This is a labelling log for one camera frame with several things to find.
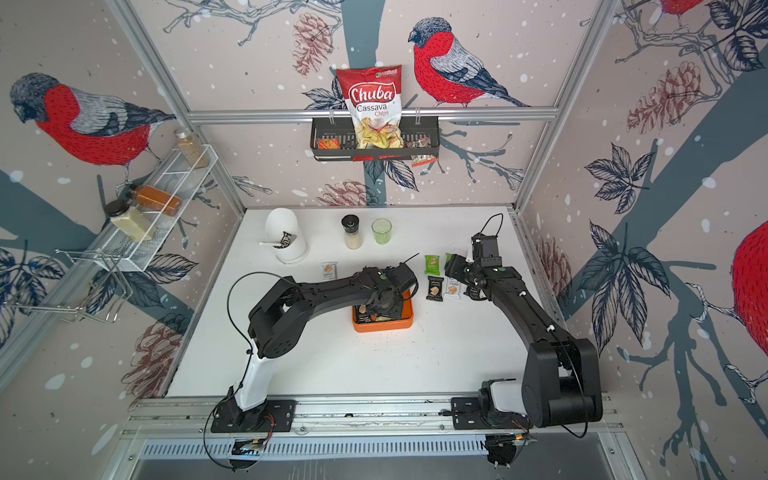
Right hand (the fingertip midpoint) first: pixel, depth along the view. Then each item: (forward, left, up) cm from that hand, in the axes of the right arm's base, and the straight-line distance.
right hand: (452, 264), depth 89 cm
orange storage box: (-16, +14, -7) cm, 23 cm away
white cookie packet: (-2, -1, -11) cm, 11 cm away
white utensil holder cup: (+14, +57, +3) cm, 59 cm away
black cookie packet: (-2, +4, -10) cm, 11 cm away
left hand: (-10, +17, -11) cm, 22 cm away
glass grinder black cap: (+16, +34, 0) cm, 37 cm away
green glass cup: (+20, +23, -7) cm, 31 cm away
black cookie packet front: (-13, +27, -8) cm, 31 cm away
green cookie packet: (+8, +5, -12) cm, 15 cm away
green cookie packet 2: (+12, -1, -12) cm, 17 cm away
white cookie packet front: (+3, +41, -10) cm, 42 cm away
